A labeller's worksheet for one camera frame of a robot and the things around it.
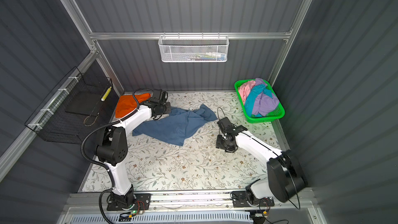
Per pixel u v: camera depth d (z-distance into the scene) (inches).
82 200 29.8
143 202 28.5
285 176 16.7
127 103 44.1
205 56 36.0
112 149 20.0
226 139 24.7
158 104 29.7
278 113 40.0
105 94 32.3
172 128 38.8
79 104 29.6
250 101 41.4
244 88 42.4
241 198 28.7
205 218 30.3
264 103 41.7
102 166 20.4
